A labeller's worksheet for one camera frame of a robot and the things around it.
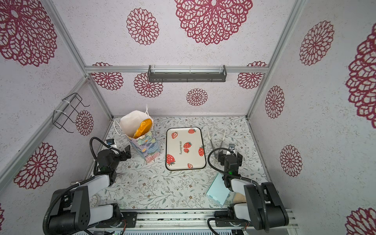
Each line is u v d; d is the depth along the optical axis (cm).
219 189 84
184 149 101
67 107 78
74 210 42
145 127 83
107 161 69
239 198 78
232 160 70
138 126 95
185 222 74
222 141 103
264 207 40
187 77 88
